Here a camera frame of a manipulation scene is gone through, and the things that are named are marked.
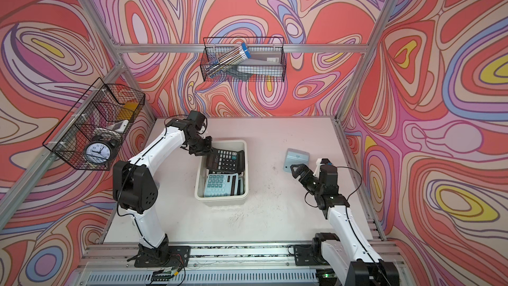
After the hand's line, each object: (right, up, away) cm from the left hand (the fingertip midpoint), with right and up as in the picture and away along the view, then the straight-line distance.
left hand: (213, 151), depth 89 cm
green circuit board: (-15, -45, -17) cm, 50 cm away
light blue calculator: (+5, -15, -3) cm, 16 cm away
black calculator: (+6, -4, +1) cm, 7 cm away
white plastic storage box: (+8, -20, -9) cm, 23 cm away
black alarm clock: (-35, +2, -22) cm, 41 cm away
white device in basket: (-32, +11, -16) cm, 37 cm away
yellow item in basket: (-33, +16, -11) cm, 38 cm away
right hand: (+38, -11, -5) cm, 39 cm away
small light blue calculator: (+39, -4, +10) cm, 41 cm away
